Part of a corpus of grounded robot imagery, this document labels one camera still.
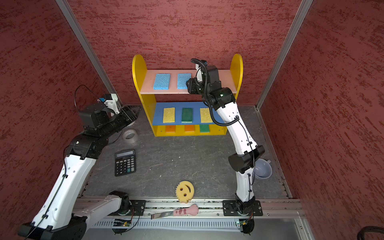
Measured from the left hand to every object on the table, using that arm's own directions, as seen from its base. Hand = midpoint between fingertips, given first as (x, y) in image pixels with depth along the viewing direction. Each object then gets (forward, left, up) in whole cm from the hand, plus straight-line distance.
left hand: (140, 112), depth 65 cm
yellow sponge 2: (+18, -31, -23) cm, 43 cm away
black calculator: (-9, +17, -36) cm, 41 cm away
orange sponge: (+17, -7, -36) cm, 40 cm away
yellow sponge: (+18, -8, -23) cm, 30 cm away
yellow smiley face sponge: (-24, -20, -36) cm, 47 cm away
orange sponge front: (+19, -20, -38) cm, 47 cm away
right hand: (+15, -22, +4) cm, 27 cm away
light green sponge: (+17, -31, -35) cm, 50 cm away
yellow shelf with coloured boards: (+31, +5, -22) cm, 38 cm away
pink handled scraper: (-33, -24, -36) cm, 54 cm away
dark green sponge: (+18, -19, -23) cm, 35 cm away
